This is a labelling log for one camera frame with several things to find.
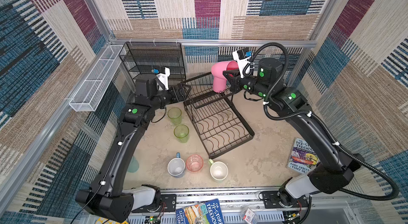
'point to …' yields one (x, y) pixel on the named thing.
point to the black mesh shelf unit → (150, 58)
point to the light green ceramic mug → (219, 170)
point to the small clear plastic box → (248, 216)
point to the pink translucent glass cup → (194, 163)
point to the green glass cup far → (175, 113)
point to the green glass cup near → (181, 131)
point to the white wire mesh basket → (95, 82)
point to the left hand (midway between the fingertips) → (185, 87)
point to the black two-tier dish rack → (218, 125)
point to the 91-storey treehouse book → (207, 212)
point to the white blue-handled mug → (176, 166)
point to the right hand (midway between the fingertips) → (226, 75)
